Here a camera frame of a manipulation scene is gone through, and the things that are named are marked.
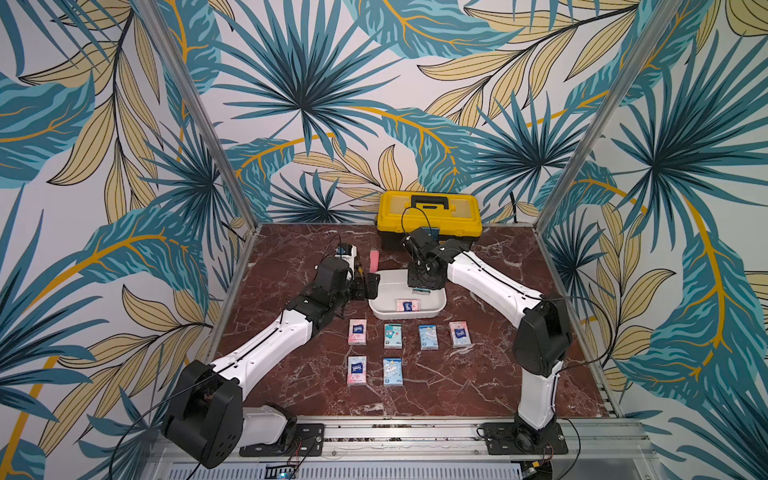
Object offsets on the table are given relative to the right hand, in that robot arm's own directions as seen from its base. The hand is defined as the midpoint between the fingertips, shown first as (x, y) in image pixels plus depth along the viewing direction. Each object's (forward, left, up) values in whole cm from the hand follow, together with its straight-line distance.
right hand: (418, 279), depth 89 cm
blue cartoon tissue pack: (-13, -3, -10) cm, 17 cm away
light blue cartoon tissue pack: (-23, +8, -10) cm, 27 cm away
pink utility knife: (+17, +14, -13) cm, 25 cm away
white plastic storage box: (-1, +6, -10) cm, 11 cm away
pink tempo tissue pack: (-12, +18, -10) cm, 24 cm away
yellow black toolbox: (+23, -16, +4) cm, 28 cm away
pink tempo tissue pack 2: (-13, -12, -11) cm, 21 cm away
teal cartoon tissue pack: (-13, +8, -10) cm, 18 cm away
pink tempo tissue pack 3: (-23, +18, -10) cm, 31 cm away
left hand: (-3, +16, +5) cm, 17 cm away
